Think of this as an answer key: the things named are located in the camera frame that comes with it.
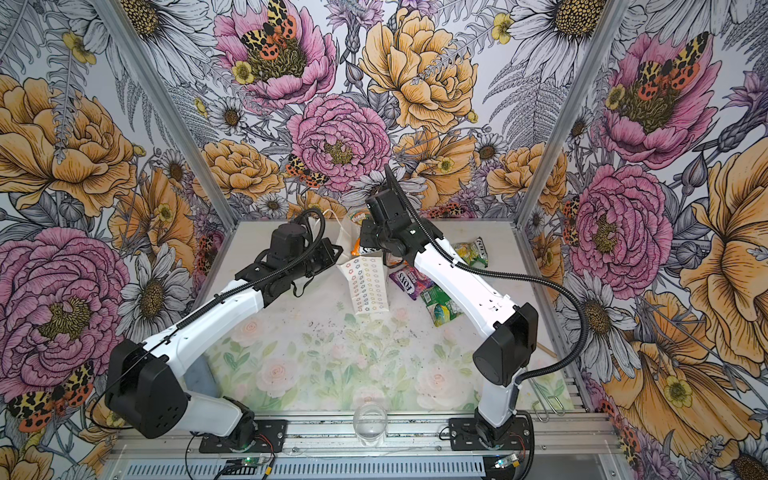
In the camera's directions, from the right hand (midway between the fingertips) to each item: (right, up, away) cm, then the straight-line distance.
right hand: (369, 240), depth 79 cm
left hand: (-7, -4, +3) cm, 9 cm away
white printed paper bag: (-1, -8, +3) cm, 9 cm away
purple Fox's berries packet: (+12, -13, +21) cm, 28 cm away
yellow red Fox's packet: (-3, +6, -2) cm, 7 cm away
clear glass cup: (0, -47, -1) cm, 47 cm away
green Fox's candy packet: (+21, -20, +17) cm, 33 cm away
